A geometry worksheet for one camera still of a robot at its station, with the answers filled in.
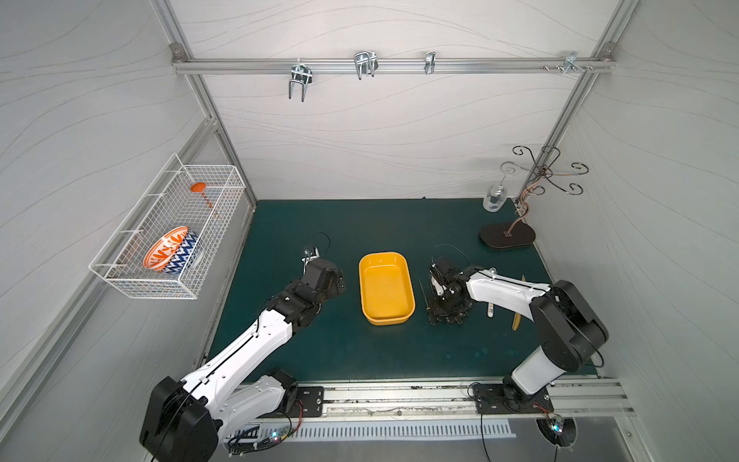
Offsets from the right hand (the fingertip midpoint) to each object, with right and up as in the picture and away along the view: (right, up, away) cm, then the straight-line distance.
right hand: (437, 311), depth 90 cm
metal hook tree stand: (+33, +25, +17) cm, 44 cm away
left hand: (-34, +12, -9) cm, 37 cm away
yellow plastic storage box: (-16, +7, +3) cm, 18 cm away
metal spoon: (+5, +11, -31) cm, 33 cm away
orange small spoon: (-68, +38, -12) cm, 79 cm away
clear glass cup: (+21, +37, +5) cm, 43 cm away
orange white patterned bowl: (-68, +22, -26) cm, 76 cm away
